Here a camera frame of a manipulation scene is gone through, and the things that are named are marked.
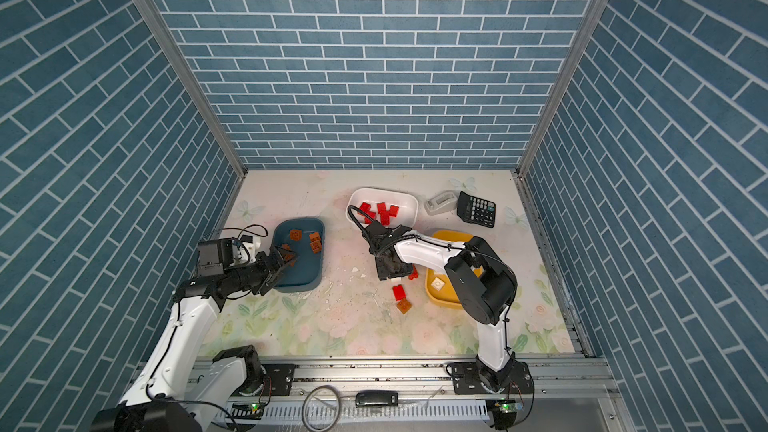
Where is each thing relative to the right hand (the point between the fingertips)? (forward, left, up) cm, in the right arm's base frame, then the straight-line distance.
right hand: (387, 269), depth 92 cm
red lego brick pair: (+21, +4, +1) cm, 22 cm away
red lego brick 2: (-1, -8, -1) cm, 8 cm away
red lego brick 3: (-6, -4, -2) cm, 8 cm away
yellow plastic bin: (-8, -18, +1) cm, 20 cm away
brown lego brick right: (-11, -6, 0) cm, 13 cm away
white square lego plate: (-3, -15, 0) cm, 16 cm away
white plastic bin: (+26, -5, +1) cm, 26 cm away
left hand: (-7, +24, +14) cm, 29 cm away
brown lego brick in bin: (+9, +32, +2) cm, 33 cm away
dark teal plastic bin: (+9, +29, +1) cm, 31 cm away
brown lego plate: (-7, +24, +18) cm, 31 cm away
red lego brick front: (+24, +1, 0) cm, 24 cm away
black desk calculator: (+25, -29, +1) cm, 39 cm away
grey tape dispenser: (+27, -17, +2) cm, 32 cm away
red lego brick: (+24, +11, +1) cm, 26 cm away
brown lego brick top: (+9, +25, +2) cm, 27 cm away
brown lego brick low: (+6, +24, +2) cm, 25 cm away
